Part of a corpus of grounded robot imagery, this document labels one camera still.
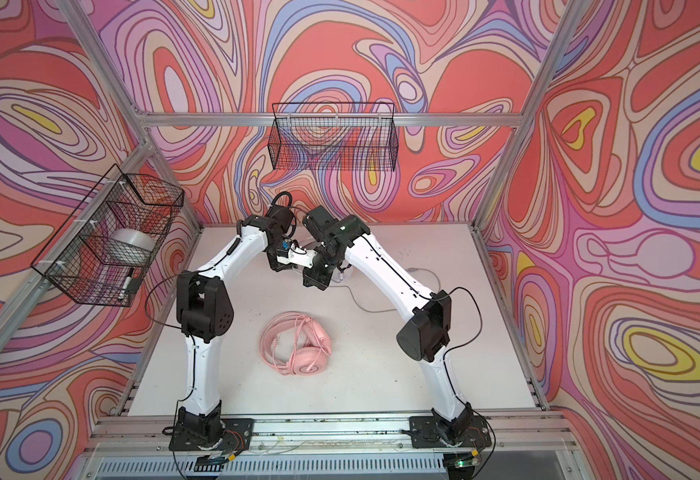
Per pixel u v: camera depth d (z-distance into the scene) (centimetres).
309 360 76
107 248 70
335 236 56
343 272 69
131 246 70
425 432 73
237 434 73
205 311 56
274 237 73
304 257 69
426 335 55
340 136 96
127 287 72
